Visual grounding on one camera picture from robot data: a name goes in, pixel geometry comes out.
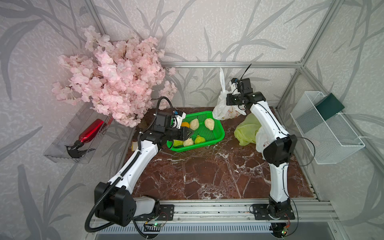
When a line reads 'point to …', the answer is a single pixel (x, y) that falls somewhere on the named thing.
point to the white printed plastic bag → (222, 111)
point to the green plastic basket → (206, 129)
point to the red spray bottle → (86, 136)
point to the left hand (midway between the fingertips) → (191, 131)
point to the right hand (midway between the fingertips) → (226, 97)
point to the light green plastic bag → (245, 132)
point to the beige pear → (209, 123)
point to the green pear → (199, 139)
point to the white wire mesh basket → (330, 141)
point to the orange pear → (185, 124)
